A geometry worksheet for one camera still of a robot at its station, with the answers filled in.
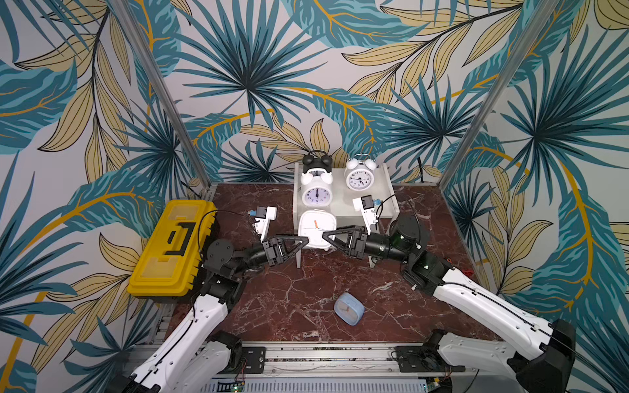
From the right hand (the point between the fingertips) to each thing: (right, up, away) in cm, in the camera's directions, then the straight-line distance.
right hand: (325, 235), depth 59 cm
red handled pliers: (+53, -16, +29) cm, 62 cm away
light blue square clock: (+8, -25, +18) cm, 32 cm away
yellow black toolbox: (-47, -11, +15) cm, 50 cm away
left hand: (-5, -3, 0) cm, 5 cm away
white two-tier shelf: (+19, -14, +34) cm, 42 cm away
